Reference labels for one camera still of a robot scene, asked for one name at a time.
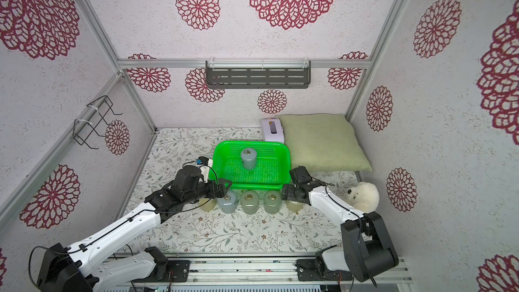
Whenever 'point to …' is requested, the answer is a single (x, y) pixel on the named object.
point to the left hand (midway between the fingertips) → (223, 184)
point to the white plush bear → (364, 197)
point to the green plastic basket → (272, 170)
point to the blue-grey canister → (228, 203)
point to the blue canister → (249, 156)
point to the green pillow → (324, 142)
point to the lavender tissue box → (272, 130)
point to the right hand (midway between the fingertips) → (293, 191)
